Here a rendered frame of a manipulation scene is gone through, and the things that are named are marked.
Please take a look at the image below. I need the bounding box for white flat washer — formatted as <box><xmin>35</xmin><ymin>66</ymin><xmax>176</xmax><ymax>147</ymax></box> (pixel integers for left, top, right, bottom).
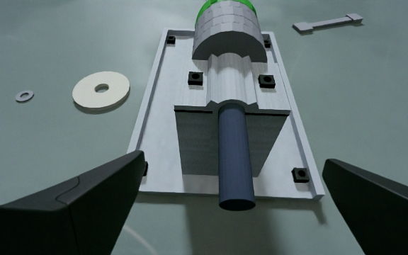
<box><xmin>73</xmin><ymin>72</ymin><xmax>130</xmax><ymax>111</ymax></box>

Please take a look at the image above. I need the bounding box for dark blue cylindrical shaft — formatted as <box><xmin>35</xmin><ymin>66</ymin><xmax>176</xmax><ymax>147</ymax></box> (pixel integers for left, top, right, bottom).
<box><xmin>218</xmin><ymin>103</ymin><xmax>256</xmax><ymax>211</ymax></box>

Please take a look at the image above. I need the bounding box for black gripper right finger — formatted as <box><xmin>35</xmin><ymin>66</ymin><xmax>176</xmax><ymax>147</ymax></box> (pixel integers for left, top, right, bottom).
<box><xmin>322</xmin><ymin>159</ymin><xmax>408</xmax><ymax>255</ymax></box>

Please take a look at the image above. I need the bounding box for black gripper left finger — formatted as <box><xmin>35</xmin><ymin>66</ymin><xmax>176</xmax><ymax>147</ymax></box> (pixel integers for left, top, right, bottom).
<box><xmin>0</xmin><ymin>150</ymin><xmax>145</xmax><ymax>255</ymax></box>

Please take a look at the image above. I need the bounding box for green ring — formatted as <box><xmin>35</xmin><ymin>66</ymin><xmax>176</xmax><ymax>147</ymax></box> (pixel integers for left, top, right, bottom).
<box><xmin>195</xmin><ymin>0</ymin><xmax>257</xmax><ymax>26</ymax></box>

